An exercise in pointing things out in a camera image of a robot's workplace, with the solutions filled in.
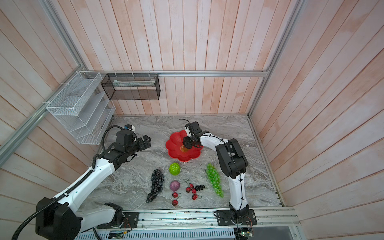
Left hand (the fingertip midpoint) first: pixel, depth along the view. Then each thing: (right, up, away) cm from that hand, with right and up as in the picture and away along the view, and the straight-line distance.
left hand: (144, 143), depth 82 cm
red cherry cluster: (+28, -29, -3) cm, 40 cm away
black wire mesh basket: (-16, +38, +22) cm, 47 cm away
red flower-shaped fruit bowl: (+17, -6, +18) cm, 25 cm away
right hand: (+23, 0, +19) cm, 30 cm away
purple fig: (+17, -23, -2) cm, 29 cm away
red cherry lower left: (+17, -31, -4) cm, 36 cm away
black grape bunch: (+7, -20, -1) cm, 22 cm away
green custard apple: (+17, -15, +3) cm, 23 cm away
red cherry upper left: (+18, -28, -2) cm, 33 cm away
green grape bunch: (+40, -20, +1) cm, 45 cm away
